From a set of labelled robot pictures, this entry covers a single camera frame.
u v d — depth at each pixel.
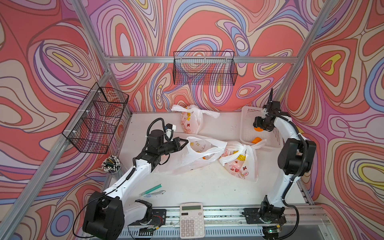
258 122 0.86
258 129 0.89
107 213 0.40
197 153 0.75
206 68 0.96
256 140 0.95
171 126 0.73
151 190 0.82
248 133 1.07
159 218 0.72
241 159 0.81
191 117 0.96
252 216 0.73
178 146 0.69
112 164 0.74
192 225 0.70
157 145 0.62
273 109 0.75
